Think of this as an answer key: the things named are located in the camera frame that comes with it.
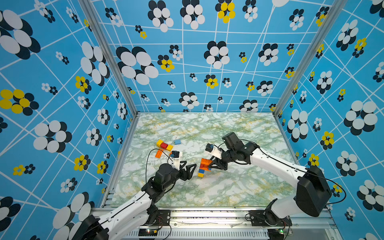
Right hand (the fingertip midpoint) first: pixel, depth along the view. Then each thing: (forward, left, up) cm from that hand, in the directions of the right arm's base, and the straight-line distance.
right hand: (212, 161), depth 80 cm
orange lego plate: (-2, +3, +3) cm, 5 cm away
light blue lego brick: (+22, +22, -12) cm, 33 cm away
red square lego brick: (+17, +31, -10) cm, 37 cm away
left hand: (-2, +10, +1) cm, 10 cm away
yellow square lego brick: (+20, +35, -10) cm, 41 cm away
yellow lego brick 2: (+16, +27, -11) cm, 33 cm away
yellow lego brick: (-4, +6, -9) cm, 11 cm away
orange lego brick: (+11, +34, -12) cm, 38 cm away
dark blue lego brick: (-4, +6, -4) cm, 8 cm away
